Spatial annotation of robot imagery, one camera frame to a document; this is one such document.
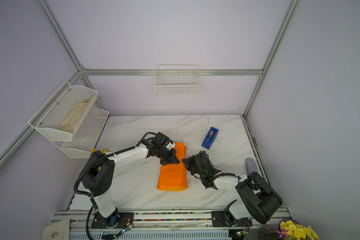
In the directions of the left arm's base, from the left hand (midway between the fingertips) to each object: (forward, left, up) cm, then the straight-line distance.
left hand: (179, 162), depth 84 cm
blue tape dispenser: (+20, -21, -3) cm, 29 cm away
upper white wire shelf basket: (+15, +63, +21) cm, 68 cm away
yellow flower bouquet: (-34, -40, +15) cm, 54 cm away
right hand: (+2, 0, +1) cm, 2 cm away
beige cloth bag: (-31, +57, -9) cm, 66 cm away
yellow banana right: (+11, +49, -6) cm, 51 cm away
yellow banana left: (+4, +47, +7) cm, 48 cm away
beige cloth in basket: (+17, +57, +20) cm, 63 cm away
